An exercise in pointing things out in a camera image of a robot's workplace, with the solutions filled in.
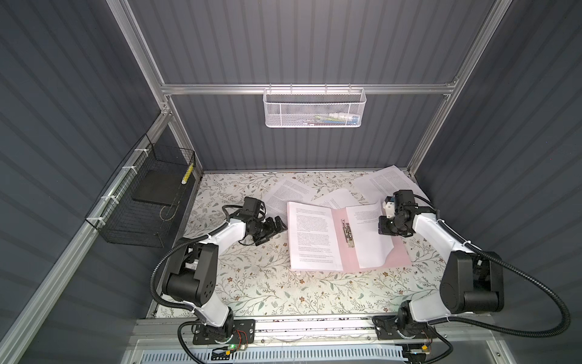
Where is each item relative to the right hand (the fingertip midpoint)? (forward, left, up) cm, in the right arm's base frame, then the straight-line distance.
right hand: (386, 229), depth 90 cm
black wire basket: (-4, +87, +23) cm, 90 cm away
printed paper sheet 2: (+21, +17, -7) cm, 28 cm away
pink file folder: (-9, -4, -6) cm, 12 cm away
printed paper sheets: (+31, -8, -8) cm, 33 cm away
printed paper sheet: (-5, +29, -2) cm, 30 cm away
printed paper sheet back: (+22, +46, -6) cm, 51 cm away
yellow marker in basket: (+12, +76, +22) cm, 80 cm away
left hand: (-1, +43, -1) cm, 43 cm away
